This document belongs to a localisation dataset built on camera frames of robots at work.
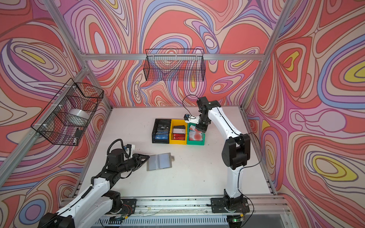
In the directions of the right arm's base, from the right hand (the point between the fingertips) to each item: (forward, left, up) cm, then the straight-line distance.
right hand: (202, 129), depth 89 cm
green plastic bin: (-3, +5, -11) cm, 12 cm away
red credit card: (+2, +16, -11) cm, 19 cm away
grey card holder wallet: (-15, +28, -12) cm, 34 cm away
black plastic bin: (+16, +29, -10) cm, 35 cm away
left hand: (-16, +32, -3) cm, 36 cm away
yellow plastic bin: (+12, +16, -7) cm, 21 cm away
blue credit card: (+3, +28, -11) cm, 31 cm away
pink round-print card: (+5, +4, -12) cm, 13 cm away
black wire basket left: (-4, +76, +17) cm, 78 cm away
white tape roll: (-4, +65, +20) cm, 68 cm away
